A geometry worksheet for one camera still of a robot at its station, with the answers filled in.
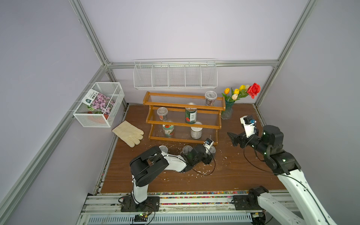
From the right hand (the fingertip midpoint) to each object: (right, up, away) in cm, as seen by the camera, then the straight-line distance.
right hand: (236, 128), depth 70 cm
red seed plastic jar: (-41, +9, +18) cm, 45 cm away
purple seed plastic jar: (-25, -15, +18) cm, 34 cm away
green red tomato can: (-22, +7, +12) cm, 26 cm away
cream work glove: (-68, -7, +32) cm, 75 cm away
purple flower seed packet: (-72, +14, +4) cm, 74 cm away
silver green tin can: (-40, -15, +19) cm, 46 cm away
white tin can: (-19, -5, +22) cm, 29 cm away
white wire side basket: (-77, +6, +3) cm, 78 cm away
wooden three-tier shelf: (-26, +4, +18) cm, 32 cm away
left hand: (-10, -16, +17) cm, 25 cm away
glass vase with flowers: (+3, +19, +18) cm, 26 cm away
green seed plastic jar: (-9, -16, +17) cm, 25 cm away
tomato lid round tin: (-37, -4, +25) cm, 45 cm away
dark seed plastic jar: (-12, +17, +7) cm, 22 cm away
